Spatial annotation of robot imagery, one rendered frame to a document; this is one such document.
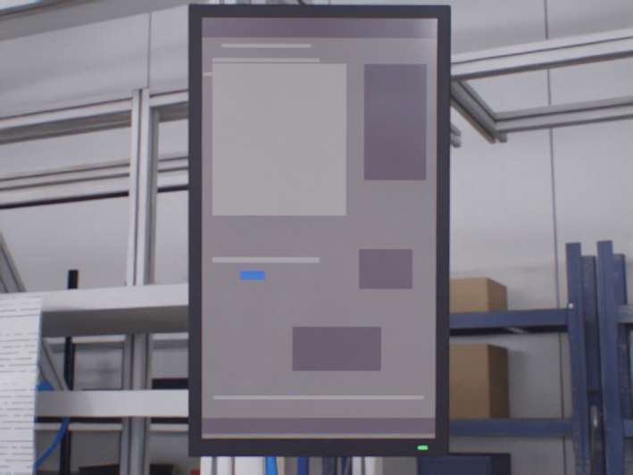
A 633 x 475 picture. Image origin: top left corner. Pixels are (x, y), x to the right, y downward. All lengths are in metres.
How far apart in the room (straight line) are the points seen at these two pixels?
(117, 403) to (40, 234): 4.55
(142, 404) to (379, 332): 0.56
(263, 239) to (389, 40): 0.26
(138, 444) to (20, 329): 0.63
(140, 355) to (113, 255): 3.64
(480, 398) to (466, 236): 0.93
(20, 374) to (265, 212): 0.61
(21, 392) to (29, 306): 0.13
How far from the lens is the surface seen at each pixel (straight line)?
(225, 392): 1.13
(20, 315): 1.60
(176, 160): 2.80
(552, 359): 4.70
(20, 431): 1.58
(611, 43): 2.00
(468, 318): 4.29
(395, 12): 1.14
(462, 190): 4.91
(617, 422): 4.15
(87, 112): 2.34
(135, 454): 2.15
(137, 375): 2.15
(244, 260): 1.11
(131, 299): 1.60
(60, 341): 5.19
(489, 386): 4.30
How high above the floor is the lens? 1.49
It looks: 10 degrees up
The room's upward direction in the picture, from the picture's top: straight up
